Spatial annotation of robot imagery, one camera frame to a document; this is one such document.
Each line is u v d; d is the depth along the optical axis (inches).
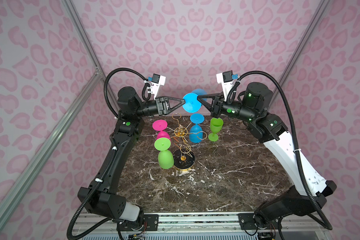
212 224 29.0
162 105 20.0
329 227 14.0
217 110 18.7
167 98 20.7
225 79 18.2
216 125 36.5
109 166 16.6
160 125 29.5
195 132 32.2
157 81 20.5
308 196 13.9
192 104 22.0
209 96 19.8
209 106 21.0
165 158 28.6
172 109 21.7
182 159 37.3
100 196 15.2
